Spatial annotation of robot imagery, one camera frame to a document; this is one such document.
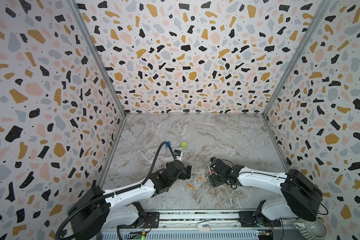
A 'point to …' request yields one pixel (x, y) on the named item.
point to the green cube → (184, 144)
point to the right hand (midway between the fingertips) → (213, 175)
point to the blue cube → (169, 143)
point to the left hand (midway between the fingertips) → (186, 164)
